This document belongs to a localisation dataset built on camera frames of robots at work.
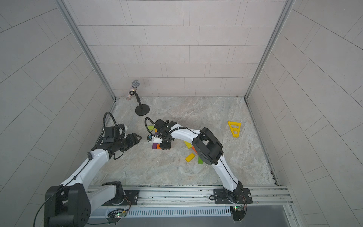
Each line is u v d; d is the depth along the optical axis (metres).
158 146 0.88
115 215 0.66
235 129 0.96
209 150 0.53
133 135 0.75
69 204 0.38
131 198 0.70
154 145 0.88
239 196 0.62
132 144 0.74
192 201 0.71
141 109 1.07
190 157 0.85
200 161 0.84
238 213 0.69
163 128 0.70
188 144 0.89
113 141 0.64
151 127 0.79
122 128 0.70
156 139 0.80
